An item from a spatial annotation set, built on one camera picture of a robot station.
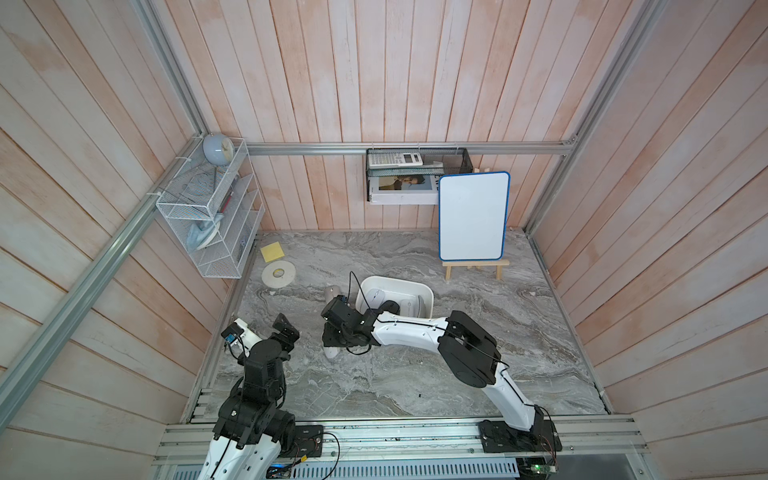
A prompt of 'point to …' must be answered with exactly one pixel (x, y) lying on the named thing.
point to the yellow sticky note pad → (272, 252)
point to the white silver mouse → (331, 351)
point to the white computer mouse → (375, 297)
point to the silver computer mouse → (331, 291)
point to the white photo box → (403, 189)
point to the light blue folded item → (200, 230)
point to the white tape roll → (278, 282)
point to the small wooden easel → (478, 264)
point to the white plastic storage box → (413, 299)
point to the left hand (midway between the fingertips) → (275, 327)
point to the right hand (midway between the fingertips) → (324, 338)
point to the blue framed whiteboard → (472, 216)
